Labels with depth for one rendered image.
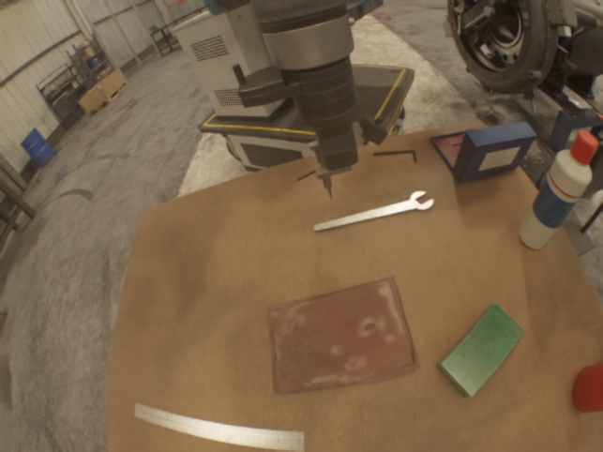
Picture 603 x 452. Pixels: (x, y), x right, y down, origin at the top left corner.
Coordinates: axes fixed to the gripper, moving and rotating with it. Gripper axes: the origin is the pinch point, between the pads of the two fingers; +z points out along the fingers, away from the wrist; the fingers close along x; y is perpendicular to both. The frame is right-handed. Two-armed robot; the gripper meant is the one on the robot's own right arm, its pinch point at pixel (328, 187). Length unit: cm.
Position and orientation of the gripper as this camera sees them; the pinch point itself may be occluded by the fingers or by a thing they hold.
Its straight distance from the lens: 41.8
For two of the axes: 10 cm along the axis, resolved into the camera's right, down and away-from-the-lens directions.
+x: -1.2, -7.9, 6.1
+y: 9.6, -2.5, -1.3
